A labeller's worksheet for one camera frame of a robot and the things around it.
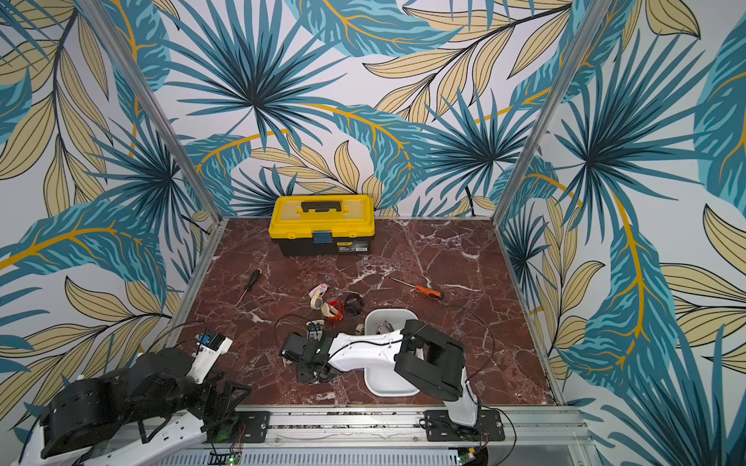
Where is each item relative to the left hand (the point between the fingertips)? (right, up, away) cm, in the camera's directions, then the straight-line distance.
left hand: (231, 392), depth 62 cm
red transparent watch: (+19, +12, +31) cm, 38 cm away
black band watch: (+23, +12, +34) cm, 43 cm away
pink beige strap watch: (+12, +16, +31) cm, 36 cm away
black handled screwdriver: (-10, +22, +40) cm, 46 cm away
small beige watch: (+34, +7, +28) cm, 45 cm away
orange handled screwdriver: (+46, +16, +37) cm, 62 cm away
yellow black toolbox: (+13, +39, +37) cm, 55 cm away
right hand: (+11, -5, +20) cm, 23 cm away
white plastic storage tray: (+34, -4, +13) cm, 36 cm away
